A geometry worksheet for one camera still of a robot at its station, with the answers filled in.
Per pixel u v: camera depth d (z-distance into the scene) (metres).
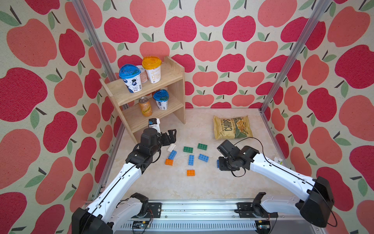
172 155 0.93
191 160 0.91
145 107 0.82
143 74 0.72
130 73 0.65
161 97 0.86
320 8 0.70
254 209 0.66
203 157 0.93
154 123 0.66
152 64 0.68
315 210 0.39
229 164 0.65
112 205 0.42
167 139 0.67
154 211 0.75
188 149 0.96
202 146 0.97
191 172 0.86
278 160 0.88
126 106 1.01
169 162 0.90
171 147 0.96
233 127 1.01
